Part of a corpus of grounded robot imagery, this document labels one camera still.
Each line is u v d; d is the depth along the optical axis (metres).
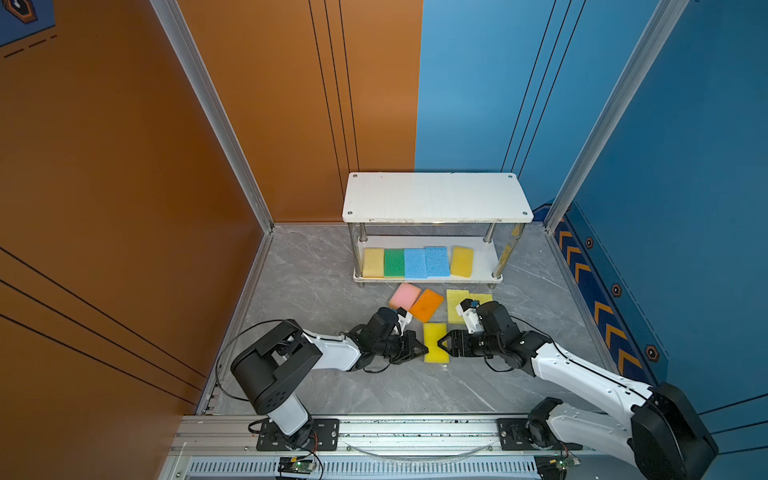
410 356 0.75
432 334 0.87
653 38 0.73
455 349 0.73
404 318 0.83
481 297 0.99
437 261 0.99
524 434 0.72
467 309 0.77
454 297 0.97
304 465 0.70
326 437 0.74
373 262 0.98
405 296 0.97
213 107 0.85
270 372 0.46
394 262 0.99
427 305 0.95
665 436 0.42
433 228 1.20
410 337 0.78
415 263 0.99
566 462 0.70
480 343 0.70
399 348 0.76
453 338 0.74
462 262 0.99
